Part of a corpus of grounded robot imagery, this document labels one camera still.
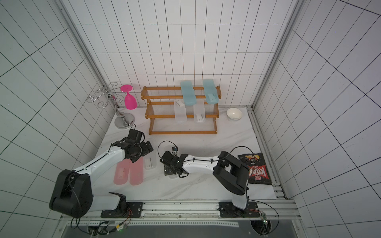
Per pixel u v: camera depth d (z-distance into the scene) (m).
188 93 0.88
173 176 0.83
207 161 0.53
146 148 0.79
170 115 0.94
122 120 1.08
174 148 0.80
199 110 0.94
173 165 0.65
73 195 0.41
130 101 0.99
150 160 0.89
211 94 0.85
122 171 0.85
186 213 0.73
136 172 0.83
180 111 0.95
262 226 0.68
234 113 1.11
